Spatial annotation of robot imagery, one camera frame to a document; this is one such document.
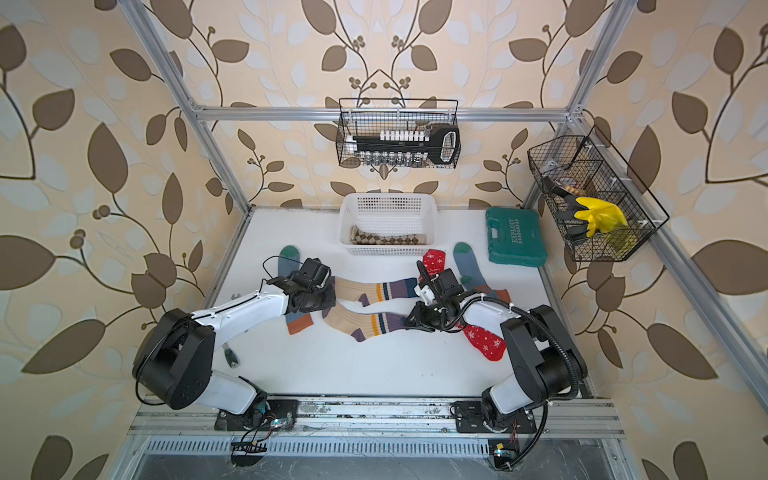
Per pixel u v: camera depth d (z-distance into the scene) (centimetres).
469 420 73
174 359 44
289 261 105
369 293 96
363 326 89
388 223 116
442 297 71
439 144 84
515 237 105
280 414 74
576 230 65
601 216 69
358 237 109
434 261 105
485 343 86
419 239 109
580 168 85
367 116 91
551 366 44
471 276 99
